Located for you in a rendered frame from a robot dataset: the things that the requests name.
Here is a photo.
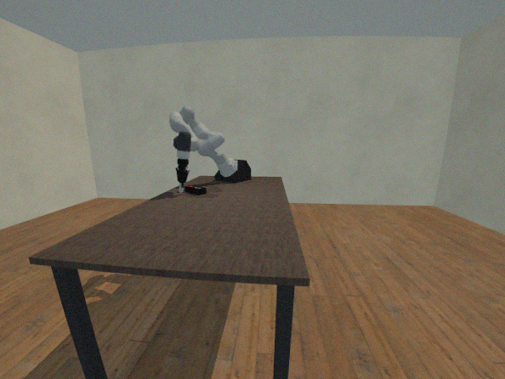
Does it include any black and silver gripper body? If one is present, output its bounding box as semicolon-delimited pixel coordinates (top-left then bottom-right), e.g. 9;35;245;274
177;159;189;173

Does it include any black power strip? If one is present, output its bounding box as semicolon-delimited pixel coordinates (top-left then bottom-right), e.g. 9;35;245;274
184;185;207;195

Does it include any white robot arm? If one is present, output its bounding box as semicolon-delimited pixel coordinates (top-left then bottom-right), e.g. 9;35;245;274
169;105;237;177

